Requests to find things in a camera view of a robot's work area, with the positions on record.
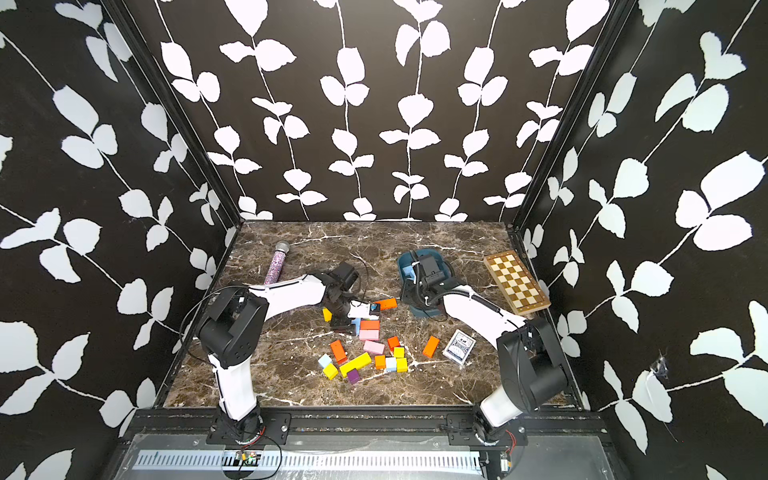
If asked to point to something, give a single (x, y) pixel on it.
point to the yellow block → (327, 315)
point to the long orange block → (390, 303)
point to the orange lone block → (431, 346)
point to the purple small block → (353, 376)
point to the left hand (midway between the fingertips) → (356, 315)
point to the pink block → (374, 347)
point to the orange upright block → (338, 351)
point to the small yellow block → (330, 371)
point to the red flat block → (370, 325)
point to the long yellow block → (356, 363)
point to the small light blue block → (324, 361)
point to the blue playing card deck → (459, 346)
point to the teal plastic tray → (405, 259)
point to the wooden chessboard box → (516, 282)
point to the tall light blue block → (356, 322)
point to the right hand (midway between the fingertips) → (399, 289)
